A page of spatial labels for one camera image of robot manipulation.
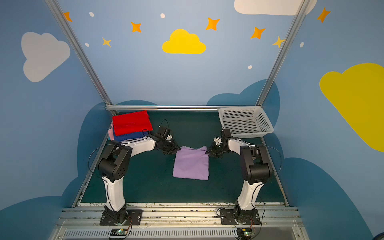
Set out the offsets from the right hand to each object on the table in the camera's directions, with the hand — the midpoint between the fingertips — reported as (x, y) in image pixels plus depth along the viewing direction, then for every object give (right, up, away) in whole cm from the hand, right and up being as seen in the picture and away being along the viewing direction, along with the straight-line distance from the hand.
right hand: (208, 151), depth 97 cm
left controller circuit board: (-46, -34, -26) cm, 63 cm away
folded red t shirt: (-55, +19, +11) cm, 59 cm away
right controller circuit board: (+15, -35, -26) cm, 46 cm away
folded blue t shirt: (-52, +10, +6) cm, 53 cm away
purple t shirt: (-11, -6, -6) cm, 14 cm away
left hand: (-17, +2, -1) cm, 17 cm away
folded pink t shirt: (-68, +13, +8) cm, 70 cm away
